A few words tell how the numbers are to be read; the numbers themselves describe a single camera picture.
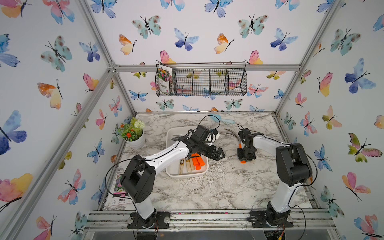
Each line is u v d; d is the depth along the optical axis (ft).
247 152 2.70
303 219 2.32
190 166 2.98
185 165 2.99
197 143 2.15
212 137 2.29
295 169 1.67
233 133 3.53
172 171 2.95
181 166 2.98
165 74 2.88
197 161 2.98
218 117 3.91
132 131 2.93
